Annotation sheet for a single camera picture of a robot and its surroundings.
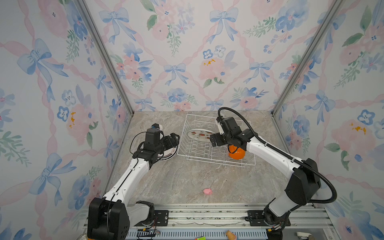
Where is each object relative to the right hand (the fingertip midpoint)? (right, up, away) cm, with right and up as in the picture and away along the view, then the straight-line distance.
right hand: (217, 136), depth 85 cm
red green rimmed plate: (-30, -12, +10) cm, 34 cm away
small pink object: (-6, -30, -5) cm, 31 cm away
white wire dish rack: (-12, -6, +7) cm, 16 cm away
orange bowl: (+7, -7, -15) cm, 18 cm away
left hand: (-24, -1, -3) cm, 25 cm away
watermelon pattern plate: (-10, +1, +9) cm, 13 cm away
